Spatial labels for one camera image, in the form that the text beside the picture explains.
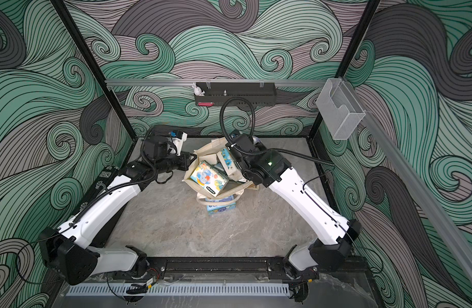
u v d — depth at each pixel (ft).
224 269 2.45
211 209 2.79
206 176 2.50
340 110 2.50
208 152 2.89
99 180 2.50
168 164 2.04
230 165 2.70
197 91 2.80
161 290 2.29
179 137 2.17
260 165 1.39
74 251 1.24
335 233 1.27
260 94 3.10
